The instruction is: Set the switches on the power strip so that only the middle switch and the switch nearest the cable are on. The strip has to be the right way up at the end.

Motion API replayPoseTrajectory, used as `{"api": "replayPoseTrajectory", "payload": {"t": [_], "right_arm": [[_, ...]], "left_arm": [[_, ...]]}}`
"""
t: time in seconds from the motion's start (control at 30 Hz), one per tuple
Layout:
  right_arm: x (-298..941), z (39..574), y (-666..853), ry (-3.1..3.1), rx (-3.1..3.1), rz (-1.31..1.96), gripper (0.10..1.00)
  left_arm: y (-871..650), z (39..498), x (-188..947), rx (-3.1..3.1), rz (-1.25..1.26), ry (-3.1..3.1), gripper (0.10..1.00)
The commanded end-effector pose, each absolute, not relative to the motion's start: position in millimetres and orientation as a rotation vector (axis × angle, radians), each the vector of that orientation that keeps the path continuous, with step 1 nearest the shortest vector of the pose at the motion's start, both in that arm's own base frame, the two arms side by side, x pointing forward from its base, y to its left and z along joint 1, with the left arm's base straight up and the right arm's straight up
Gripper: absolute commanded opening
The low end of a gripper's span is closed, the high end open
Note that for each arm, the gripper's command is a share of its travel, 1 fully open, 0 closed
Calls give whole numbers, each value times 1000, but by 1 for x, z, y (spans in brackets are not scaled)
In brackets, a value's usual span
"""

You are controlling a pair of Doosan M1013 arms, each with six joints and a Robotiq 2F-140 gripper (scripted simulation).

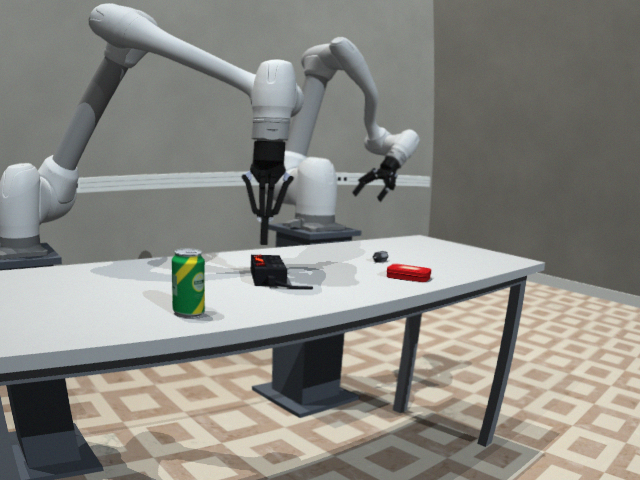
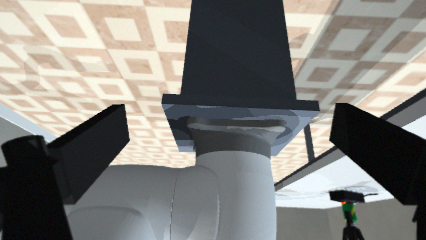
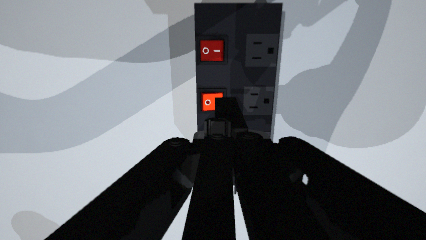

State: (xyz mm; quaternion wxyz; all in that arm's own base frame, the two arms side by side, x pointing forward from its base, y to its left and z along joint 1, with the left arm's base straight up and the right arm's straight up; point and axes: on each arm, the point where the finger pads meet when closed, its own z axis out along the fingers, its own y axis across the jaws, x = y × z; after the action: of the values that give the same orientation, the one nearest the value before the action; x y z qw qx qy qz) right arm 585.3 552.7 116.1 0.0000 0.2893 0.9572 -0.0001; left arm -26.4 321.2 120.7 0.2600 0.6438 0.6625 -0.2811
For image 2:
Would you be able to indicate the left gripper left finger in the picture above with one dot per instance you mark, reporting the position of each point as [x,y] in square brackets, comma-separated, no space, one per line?
[40,179]

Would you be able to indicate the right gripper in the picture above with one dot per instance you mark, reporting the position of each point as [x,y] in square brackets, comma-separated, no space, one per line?
[353,233]

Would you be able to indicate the green drink can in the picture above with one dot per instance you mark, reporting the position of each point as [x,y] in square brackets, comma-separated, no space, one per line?
[349,207]

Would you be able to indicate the black power strip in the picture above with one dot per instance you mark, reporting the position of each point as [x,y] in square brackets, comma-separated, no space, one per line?
[348,197]

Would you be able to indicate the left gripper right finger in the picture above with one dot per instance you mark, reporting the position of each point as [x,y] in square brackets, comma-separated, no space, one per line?
[394,157]

